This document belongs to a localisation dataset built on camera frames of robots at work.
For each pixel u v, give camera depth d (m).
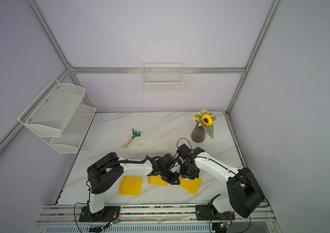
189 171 0.70
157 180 0.86
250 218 0.72
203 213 0.73
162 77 0.95
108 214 0.72
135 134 1.06
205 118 0.83
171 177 0.76
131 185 0.83
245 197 0.42
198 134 0.99
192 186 0.82
